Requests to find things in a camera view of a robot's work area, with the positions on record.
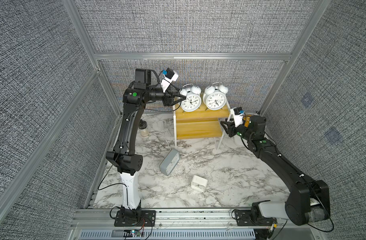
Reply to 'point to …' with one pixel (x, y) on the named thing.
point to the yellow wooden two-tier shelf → (203, 123)
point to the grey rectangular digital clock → (169, 161)
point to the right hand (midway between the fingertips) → (225, 116)
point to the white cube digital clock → (199, 183)
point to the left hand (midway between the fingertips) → (185, 92)
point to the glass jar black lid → (142, 127)
